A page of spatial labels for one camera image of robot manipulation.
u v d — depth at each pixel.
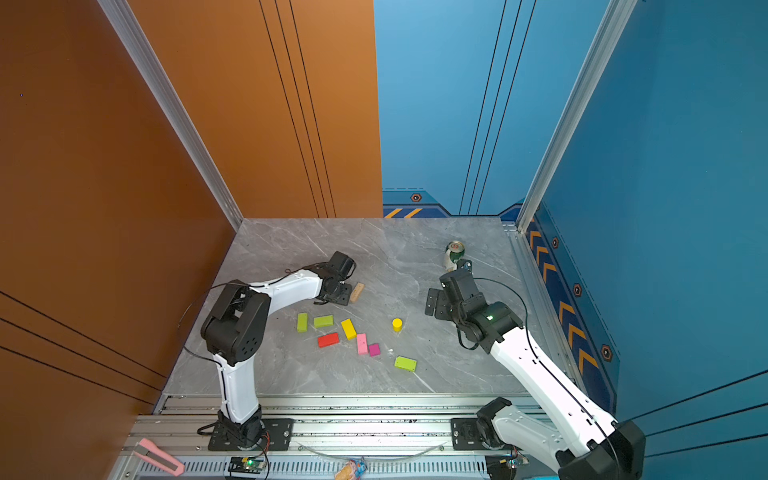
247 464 0.71
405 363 0.85
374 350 0.87
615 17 0.70
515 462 0.70
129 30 0.71
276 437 0.74
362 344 0.87
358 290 0.99
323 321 0.92
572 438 0.39
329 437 0.75
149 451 0.71
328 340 0.90
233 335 0.52
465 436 0.72
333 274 0.79
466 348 0.61
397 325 0.90
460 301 0.55
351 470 0.66
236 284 0.56
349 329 0.92
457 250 0.99
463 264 0.68
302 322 0.92
